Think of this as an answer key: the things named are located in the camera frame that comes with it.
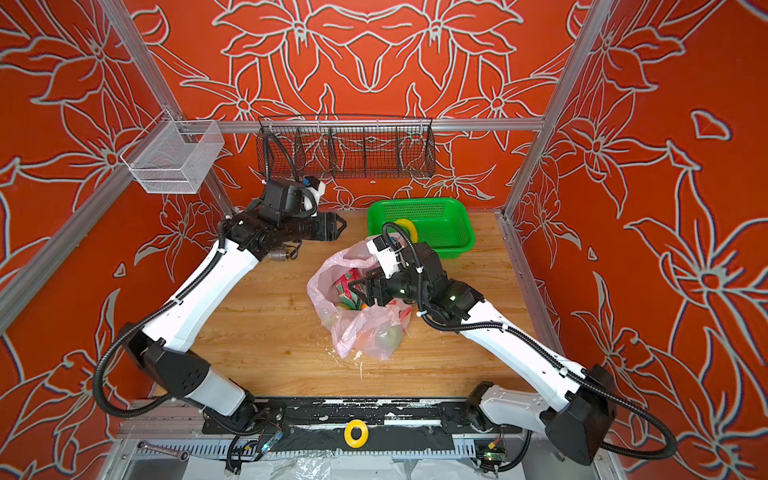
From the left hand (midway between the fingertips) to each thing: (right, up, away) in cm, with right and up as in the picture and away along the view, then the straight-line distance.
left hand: (335, 220), depth 74 cm
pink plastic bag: (+10, -30, +4) cm, 32 cm away
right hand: (+6, -13, -6) cm, 16 cm away
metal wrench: (-35, -56, -5) cm, 66 cm away
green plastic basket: (+36, +1, +40) cm, 54 cm away
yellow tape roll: (+6, -53, -5) cm, 54 cm away
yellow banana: (+24, -1, +42) cm, 48 cm away
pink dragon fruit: (+2, -23, +16) cm, 28 cm away
